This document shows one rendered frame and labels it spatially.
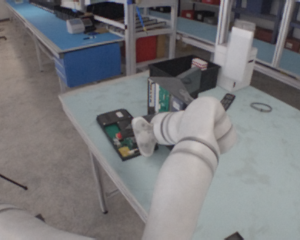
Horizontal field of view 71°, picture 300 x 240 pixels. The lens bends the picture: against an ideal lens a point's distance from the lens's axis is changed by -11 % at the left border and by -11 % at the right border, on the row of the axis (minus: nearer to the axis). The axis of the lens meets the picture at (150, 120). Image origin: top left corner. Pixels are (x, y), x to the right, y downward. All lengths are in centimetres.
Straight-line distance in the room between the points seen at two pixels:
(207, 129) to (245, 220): 37
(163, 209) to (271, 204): 48
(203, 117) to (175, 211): 15
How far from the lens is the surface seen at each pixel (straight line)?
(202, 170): 30
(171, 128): 46
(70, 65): 223
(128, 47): 233
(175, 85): 72
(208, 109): 37
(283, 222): 70
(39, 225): 29
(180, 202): 28
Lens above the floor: 152
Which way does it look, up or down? 34 degrees down
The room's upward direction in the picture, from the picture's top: 1 degrees clockwise
